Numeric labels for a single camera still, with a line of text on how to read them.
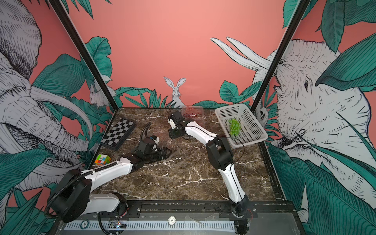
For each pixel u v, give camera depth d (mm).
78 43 814
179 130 719
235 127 1014
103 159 859
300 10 701
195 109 1160
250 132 1061
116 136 985
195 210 759
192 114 1078
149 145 691
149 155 727
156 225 701
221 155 570
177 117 780
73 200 410
